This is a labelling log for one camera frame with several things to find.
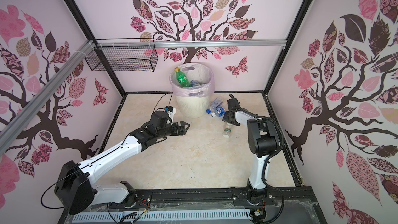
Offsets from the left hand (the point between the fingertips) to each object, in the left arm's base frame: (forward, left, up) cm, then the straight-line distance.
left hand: (183, 128), depth 80 cm
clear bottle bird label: (+6, -26, -13) cm, 29 cm away
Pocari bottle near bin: (+20, -22, -12) cm, 32 cm away
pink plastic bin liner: (+40, -5, +6) cm, 40 cm away
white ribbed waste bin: (+18, -4, -5) cm, 19 cm away
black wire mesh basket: (+43, +38, +17) cm, 60 cm away
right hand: (+18, -29, -14) cm, 37 cm away
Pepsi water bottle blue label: (+33, -5, +2) cm, 34 cm away
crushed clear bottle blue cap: (+27, -20, -12) cm, 35 cm away
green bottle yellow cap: (+31, +2, +7) cm, 32 cm away
